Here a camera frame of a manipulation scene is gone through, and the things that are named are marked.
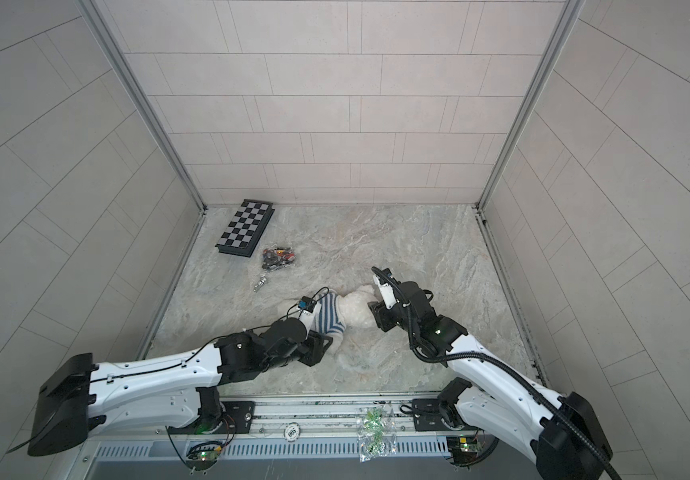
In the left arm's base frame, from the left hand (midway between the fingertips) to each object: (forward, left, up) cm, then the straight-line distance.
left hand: (335, 341), depth 75 cm
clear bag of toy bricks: (+30, +22, -7) cm, 38 cm away
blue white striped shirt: (+7, +3, 0) cm, 7 cm away
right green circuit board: (-21, -30, -9) cm, 38 cm away
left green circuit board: (-23, +28, -6) cm, 37 cm away
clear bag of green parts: (-18, -10, -8) cm, 22 cm away
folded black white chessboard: (+41, +35, -6) cm, 54 cm away
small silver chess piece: (+20, +25, -8) cm, 33 cm away
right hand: (+10, -10, +2) cm, 14 cm away
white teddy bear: (+8, -5, 0) cm, 9 cm away
